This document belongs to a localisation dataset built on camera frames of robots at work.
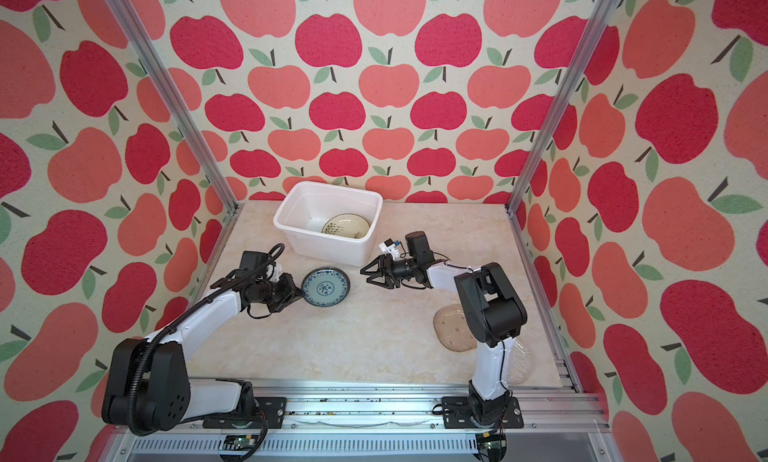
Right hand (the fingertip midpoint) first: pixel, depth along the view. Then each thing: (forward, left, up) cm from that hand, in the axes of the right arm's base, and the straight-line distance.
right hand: (369, 275), depth 88 cm
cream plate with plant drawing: (+23, +12, -5) cm, 27 cm away
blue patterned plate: (-2, +13, -4) cm, 14 cm away
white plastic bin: (+27, +29, -1) cm, 39 cm away
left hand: (-6, +17, -2) cm, 18 cm away
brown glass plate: (-9, -26, -12) cm, 30 cm away
